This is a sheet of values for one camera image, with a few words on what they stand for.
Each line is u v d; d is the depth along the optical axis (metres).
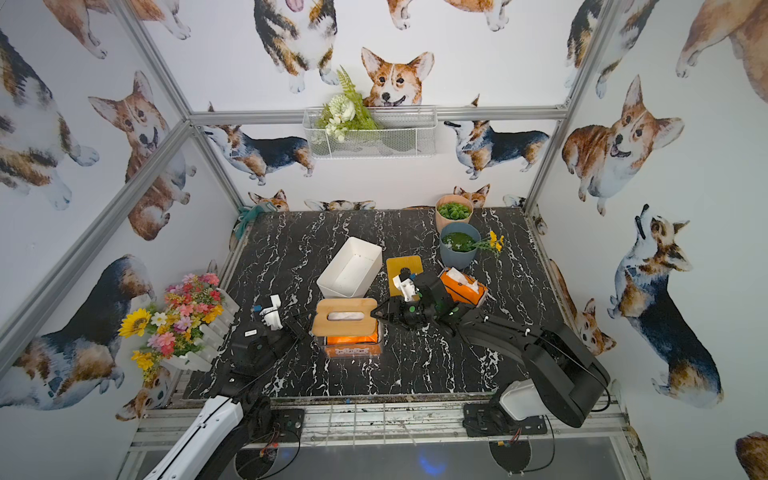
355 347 0.80
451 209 1.06
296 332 0.72
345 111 0.78
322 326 0.80
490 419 0.67
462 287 0.90
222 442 0.55
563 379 0.43
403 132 0.93
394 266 1.04
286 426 0.73
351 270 1.04
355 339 0.81
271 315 0.73
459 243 1.03
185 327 0.74
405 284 0.79
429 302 0.66
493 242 0.92
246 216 1.19
